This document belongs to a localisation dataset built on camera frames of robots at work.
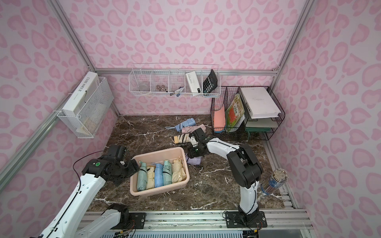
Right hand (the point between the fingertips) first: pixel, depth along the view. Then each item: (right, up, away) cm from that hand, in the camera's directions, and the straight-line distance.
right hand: (191, 153), depth 94 cm
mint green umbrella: (-13, -9, -10) cm, 19 cm away
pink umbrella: (0, +16, +10) cm, 19 cm away
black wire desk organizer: (+38, +26, -6) cm, 46 cm away
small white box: (+2, +45, -3) cm, 45 cm away
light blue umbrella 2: (-10, +16, +15) cm, 24 cm away
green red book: (+30, +27, +9) cm, 41 cm away
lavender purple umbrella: (+2, -4, -4) cm, 6 cm away
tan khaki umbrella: (-6, -8, -15) cm, 18 cm away
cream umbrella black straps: (-4, +10, +3) cm, 11 cm away
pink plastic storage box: (-19, -1, -6) cm, 20 cm away
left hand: (-28, -5, -18) cm, 34 cm away
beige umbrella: (-22, -11, -12) cm, 27 cm away
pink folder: (+21, +23, +22) cm, 38 cm away
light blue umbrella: (-18, -10, -12) cm, 23 cm away
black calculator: (+12, +44, -3) cm, 46 cm away
